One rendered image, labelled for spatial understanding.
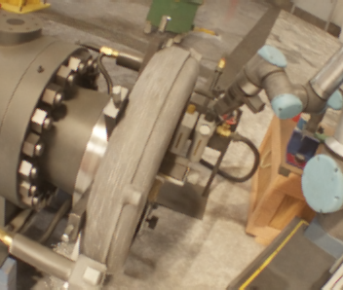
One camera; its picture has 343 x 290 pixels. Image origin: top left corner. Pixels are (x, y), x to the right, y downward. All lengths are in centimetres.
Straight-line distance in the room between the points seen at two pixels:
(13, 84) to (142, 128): 42
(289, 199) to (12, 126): 144
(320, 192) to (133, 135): 47
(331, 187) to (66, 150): 74
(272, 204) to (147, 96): 123
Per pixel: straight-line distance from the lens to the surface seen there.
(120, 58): 167
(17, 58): 127
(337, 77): 128
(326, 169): 105
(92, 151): 118
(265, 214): 219
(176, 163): 122
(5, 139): 121
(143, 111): 104
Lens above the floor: 136
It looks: 29 degrees down
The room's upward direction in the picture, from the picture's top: 21 degrees clockwise
